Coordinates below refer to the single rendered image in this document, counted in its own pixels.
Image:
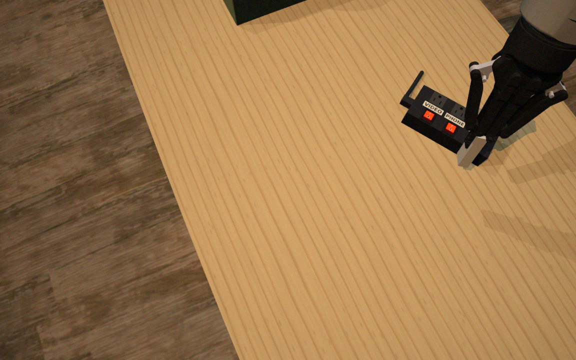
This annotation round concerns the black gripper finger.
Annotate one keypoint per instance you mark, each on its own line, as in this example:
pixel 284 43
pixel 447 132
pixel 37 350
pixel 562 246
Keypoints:
pixel 520 110
pixel 476 123

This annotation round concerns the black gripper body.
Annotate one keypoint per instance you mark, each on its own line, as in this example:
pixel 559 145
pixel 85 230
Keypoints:
pixel 532 55

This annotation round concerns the black power strip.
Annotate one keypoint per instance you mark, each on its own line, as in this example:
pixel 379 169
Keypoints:
pixel 439 119

